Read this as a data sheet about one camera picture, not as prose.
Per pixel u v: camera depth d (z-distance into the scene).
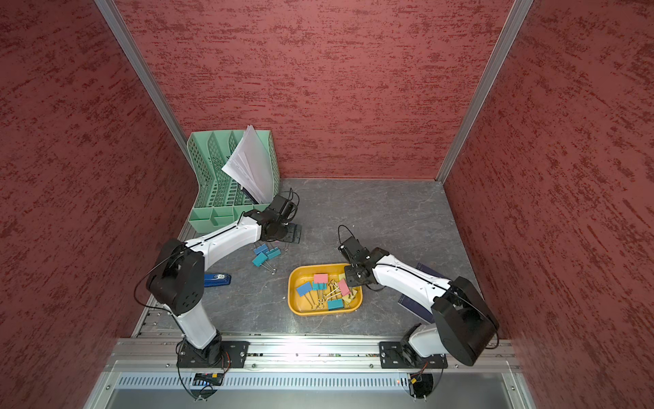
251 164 0.95
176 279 0.47
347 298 0.83
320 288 0.86
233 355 0.74
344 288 0.83
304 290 0.87
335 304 0.84
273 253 0.95
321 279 0.88
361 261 0.66
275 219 0.73
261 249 0.95
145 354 1.79
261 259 0.93
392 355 0.74
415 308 0.82
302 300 0.86
